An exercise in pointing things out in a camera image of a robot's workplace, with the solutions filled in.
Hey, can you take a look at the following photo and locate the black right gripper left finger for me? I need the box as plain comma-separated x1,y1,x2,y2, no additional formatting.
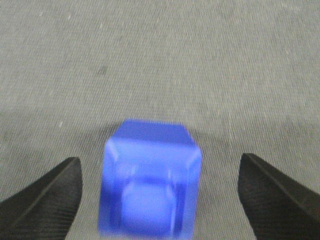
0,156,83,240

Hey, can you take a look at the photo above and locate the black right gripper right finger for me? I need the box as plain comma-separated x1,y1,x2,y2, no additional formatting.
237,152,320,240

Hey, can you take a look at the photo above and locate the conveyor with dark grey belt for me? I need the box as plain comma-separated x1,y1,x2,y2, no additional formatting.
0,0,320,240

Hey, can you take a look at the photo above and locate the small blue plastic box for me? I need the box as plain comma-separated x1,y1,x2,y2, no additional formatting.
97,119,203,238

